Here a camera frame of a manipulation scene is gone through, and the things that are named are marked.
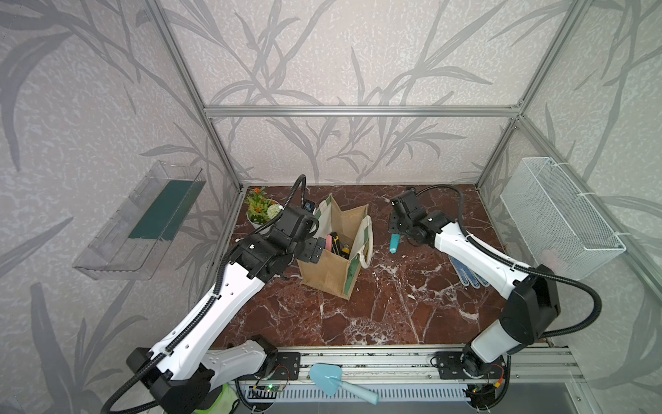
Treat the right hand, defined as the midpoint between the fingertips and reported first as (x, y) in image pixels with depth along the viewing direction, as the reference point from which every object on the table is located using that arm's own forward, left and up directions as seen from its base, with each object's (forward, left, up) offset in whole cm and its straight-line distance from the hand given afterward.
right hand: (394, 220), depth 86 cm
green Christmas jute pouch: (0, +15, -10) cm, 18 cm away
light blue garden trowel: (-43, +22, -17) cm, 51 cm away
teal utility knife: (-8, 0, -2) cm, 8 cm away
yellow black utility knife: (-2, +20, -13) cm, 24 cm away
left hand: (-12, +28, +9) cm, 32 cm away
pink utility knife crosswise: (-1, +23, -13) cm, 26 cm away
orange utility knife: (-5, +17, -13) cm, 22 cm away
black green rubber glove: (-48, +49, -17) cm, 71 cm away
